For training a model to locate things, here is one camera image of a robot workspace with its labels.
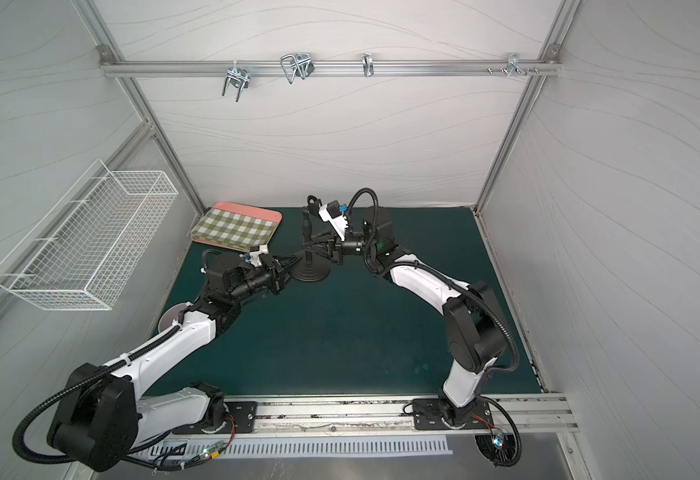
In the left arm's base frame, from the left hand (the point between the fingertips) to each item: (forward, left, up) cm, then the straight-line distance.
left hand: (303, 259), depth 75 cm
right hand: (+2, 0, +4) cm, 4 cm away
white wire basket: (-3, +50, +6) cm, 50 cm away
